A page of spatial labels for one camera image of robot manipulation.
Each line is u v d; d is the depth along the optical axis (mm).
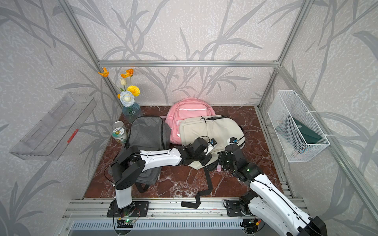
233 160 591
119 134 937
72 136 646
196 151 668
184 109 1120
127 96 806
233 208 733
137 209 728
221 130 968
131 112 1019
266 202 489
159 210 752
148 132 963
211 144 759
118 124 1019
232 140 713
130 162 533
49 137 664
